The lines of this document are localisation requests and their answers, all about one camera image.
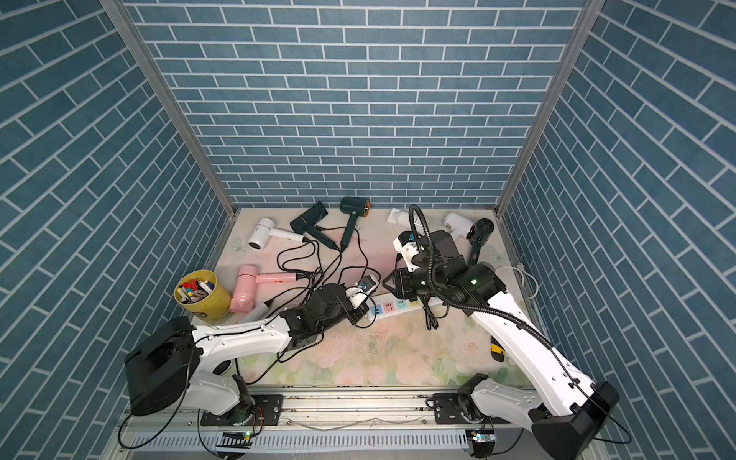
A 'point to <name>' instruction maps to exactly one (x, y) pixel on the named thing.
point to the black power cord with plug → (429, 318)
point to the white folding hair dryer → (400, 218)
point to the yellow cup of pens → (203, 295)
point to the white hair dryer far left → (264, 229)
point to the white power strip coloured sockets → (386, 306)
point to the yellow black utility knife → (497, 352)
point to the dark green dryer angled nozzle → (307, 223)
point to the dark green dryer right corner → (477, 235)
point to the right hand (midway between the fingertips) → (391, 282)
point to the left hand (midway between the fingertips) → (377, 293)
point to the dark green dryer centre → (355, 206)
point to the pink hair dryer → (243, 296)
